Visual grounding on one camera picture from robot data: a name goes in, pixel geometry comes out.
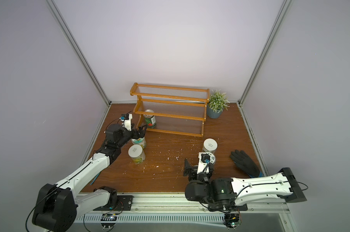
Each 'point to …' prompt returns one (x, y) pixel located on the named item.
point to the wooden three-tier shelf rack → (173, 109)
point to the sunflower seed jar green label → (141, 141)
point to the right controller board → (232, 220)
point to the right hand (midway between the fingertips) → (192, 160)
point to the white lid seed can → (210, 145)
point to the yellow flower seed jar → (137, 153)
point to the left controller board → (108, 221)
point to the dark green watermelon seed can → (150, 120)
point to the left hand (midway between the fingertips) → (142, 123)
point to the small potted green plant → (217, 101)
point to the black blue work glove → (244, 162)
